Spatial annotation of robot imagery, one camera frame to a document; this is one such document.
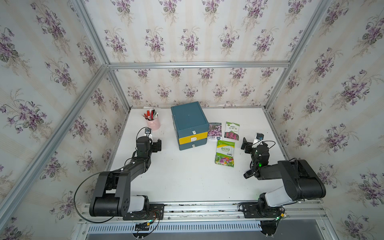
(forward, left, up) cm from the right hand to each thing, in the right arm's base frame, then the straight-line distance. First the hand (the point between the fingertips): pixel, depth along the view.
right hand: (254, 139), depth 91 cm
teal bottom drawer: (-2, +38, -3) cm, 38 cm away
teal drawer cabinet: (0, +39, +13) cm, 41 cm away
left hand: (-2, +64, 0) cm, 64 cm away
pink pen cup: (+12, +65, -1) cm, 66 cm away
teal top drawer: (-4, +43, +11) cm, 44 cm away
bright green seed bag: (-6, +18, -8) cm, 20 cm away
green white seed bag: (+12, +10, -8) cm, 18 cm away
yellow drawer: (-3, +37, +5) cm, 37 cm away
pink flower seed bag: (+11, +23, -7) cm, 26 cm away
